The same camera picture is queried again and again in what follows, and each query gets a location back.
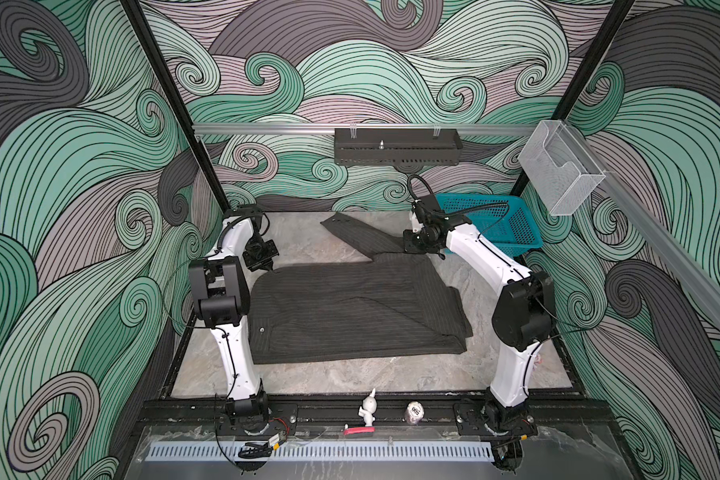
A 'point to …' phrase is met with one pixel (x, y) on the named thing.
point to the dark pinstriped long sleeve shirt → (397, 304)
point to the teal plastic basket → (509, 227)
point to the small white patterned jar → (414, 412)
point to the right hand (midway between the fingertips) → (407, 245)
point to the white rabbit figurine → (368, 408)
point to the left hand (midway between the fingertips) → (272, 263)
